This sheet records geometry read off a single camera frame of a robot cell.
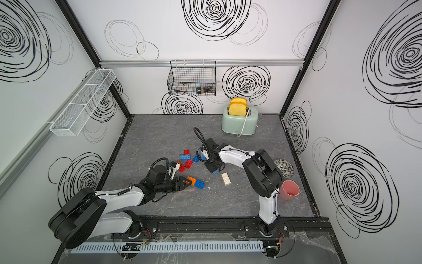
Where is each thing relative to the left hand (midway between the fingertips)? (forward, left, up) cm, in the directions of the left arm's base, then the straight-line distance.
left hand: (189, 184), depth 83 cm
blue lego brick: (0, -5, +1) cm, 6 cm away
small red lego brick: (+21, +5, -3) cm, 22 cm away
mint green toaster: (+36, -23, +8) cm, 43 cm away
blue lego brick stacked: (+16, -2, -2) cm, 17 cm away
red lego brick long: (+13, +2, -2) cm, 13 cm away
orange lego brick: (+2, -1, +1) cm, 3 cm away
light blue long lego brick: (+18, +5, -2) cm, 18 cm away
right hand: (+12, -12, -3) cm, 17 cm away
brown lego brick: (+14, +7, -2) cm, 16 cm away
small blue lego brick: (+7, -13, +1) cm, 15 cm away
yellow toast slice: (+41, -26, +18) cm, 51 cm away
